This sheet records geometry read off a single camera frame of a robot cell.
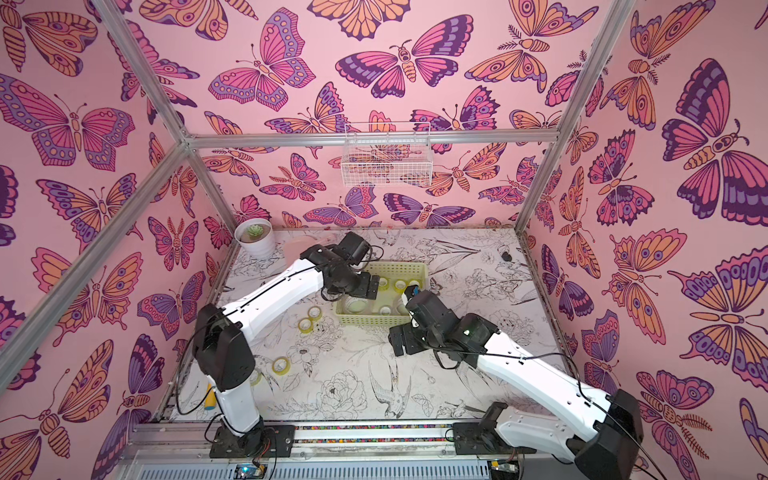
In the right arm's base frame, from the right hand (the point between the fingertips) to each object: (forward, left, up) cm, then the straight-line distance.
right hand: (400, 337), depth 74 cm
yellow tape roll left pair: (+11, +30, -16) cm, 36 cm away
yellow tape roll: (+26, 0, -15) cm, 30 cm away
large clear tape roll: (+18, +15, -17) cm, 29 cm away
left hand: (+16, +9, -2) cm, 18 cm away
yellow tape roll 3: (+15, +28, -15) cm, 35 cm away
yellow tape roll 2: (+27, -4, -15) cm, 31 cm away
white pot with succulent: (+40, +52, -6) cm, 66 cm away
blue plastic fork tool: (-12, +50, -14) cm, 54 cm away
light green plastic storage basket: (+17, +3, -15) cm, 23 cm away
